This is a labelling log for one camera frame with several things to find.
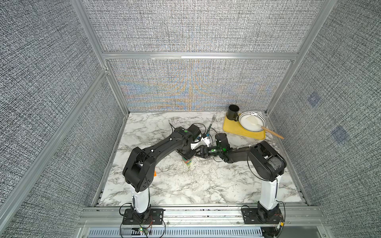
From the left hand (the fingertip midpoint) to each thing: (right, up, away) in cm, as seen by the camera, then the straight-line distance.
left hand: (189, 155), depth 86 cm
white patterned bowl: (+44, +16, +22) cm, 52 cm away
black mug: (+32, +27, +23) cm, 48 cm away
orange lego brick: (-21, -12, +2) cm, 24 cm away
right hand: (+2, +2, +1) cm, 3 cm away
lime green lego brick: (0, -5, +3) cm, 6 cm away
